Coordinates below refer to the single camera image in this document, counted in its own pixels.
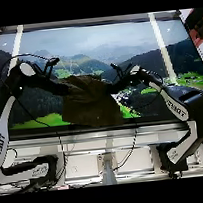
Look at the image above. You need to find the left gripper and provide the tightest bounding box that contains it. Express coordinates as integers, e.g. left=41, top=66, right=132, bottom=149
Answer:
left=50, top=77, right=72, bottom=98

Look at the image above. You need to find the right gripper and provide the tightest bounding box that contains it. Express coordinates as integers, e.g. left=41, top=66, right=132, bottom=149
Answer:
left=108, top=75, right=134, bottom=95

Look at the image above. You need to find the brown garment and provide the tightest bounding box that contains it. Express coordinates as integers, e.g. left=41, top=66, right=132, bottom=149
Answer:
left=57, top=70, right=127, bottom=131

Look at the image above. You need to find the black cable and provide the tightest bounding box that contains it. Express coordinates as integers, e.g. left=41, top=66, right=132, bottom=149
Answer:
left=0, top=51, right=70, bottom=187
left=108, top=116, right=143, bottom=173

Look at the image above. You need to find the silver frame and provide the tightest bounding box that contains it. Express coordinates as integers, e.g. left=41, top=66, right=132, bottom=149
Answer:
left=0, top=119, right=203, bottom=197

